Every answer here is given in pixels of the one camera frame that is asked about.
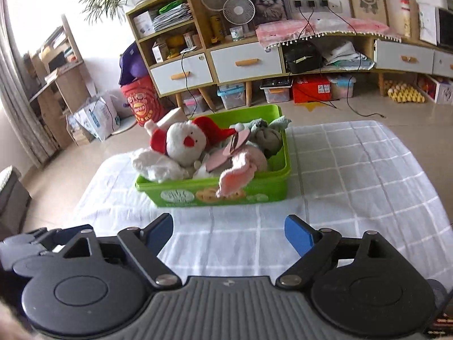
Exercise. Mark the checkered grey table cloth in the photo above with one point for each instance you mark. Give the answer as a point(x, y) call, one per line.
point(351, 177)

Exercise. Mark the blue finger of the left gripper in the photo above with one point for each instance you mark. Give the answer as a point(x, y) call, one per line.
point(63, 236)

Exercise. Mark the pink sponge block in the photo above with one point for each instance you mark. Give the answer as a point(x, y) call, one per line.
point(175, 115)

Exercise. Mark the microwave oven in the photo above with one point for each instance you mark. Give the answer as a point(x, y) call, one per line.
point(444, 27)

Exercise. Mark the black bag on shelf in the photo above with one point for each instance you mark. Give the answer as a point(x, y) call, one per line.
point(302, 57)

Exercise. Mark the brown round pad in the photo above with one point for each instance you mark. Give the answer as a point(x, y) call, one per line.
point(221, 156)

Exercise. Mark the long low tv cabinet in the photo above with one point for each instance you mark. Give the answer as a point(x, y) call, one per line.
point(390, 55)

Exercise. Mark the red cardboard box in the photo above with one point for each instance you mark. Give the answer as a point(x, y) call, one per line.
point(311, 88)

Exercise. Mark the pink fluffy plush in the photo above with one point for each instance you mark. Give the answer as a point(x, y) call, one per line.
point(245, 162)

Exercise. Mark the yellow egg tray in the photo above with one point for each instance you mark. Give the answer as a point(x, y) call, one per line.
point(401, 92)

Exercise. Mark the grey curtain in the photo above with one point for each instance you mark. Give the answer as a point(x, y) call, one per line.
point(27, 127)

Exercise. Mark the white toy box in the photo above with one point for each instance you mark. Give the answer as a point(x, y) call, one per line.
point(438, 89)

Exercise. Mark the white cloth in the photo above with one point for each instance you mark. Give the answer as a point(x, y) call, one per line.
point(157, 167)

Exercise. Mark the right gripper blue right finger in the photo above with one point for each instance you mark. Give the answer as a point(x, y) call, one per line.
point(300, 234)

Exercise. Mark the clear storage box blue lid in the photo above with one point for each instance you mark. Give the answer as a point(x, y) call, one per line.
point(232, 95)

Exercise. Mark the white paper shopping bag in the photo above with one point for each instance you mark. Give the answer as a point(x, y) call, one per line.
point(99, 117)

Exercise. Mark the white desk fan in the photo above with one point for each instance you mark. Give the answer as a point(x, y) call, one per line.
point(239, 13)

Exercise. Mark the wooden cabinet with drawers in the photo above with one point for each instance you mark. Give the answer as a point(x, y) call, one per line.
point(243, 61)

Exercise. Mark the santa plush toy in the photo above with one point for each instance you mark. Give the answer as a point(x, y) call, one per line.
point(184, 142)

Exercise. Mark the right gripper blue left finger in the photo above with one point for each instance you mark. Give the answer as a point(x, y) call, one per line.
point(156, 234)

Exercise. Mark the wooden shelf desk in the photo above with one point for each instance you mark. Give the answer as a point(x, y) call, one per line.
point(59, 67)

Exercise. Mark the pink lace runner cloth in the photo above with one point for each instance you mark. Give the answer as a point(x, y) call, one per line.
point(291, 31)

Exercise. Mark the red snack barrel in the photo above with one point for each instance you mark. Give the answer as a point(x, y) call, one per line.
point(142, 98)

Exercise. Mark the framed cat picture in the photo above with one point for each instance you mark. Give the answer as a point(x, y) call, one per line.
point(270, 11)

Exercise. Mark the mint green cloth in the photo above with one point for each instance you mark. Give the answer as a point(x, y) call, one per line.
point(268, 137)

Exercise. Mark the green plastic storage bin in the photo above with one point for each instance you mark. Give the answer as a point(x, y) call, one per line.
point(269, 186)

